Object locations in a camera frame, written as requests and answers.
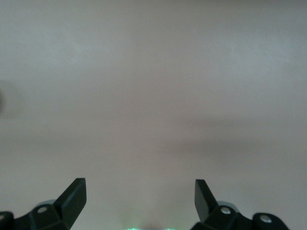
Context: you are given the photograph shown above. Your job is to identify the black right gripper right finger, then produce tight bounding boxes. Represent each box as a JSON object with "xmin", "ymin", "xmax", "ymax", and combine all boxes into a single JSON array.
[{"xmin": 191, "ymin": 179, "xmax": 292, "ymax": 230}]

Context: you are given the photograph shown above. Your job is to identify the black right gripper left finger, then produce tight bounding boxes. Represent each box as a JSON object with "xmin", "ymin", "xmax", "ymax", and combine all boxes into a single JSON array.
[{"xmin": 0, "ymin": 177, "xmax": 87, "ymax": 230}]

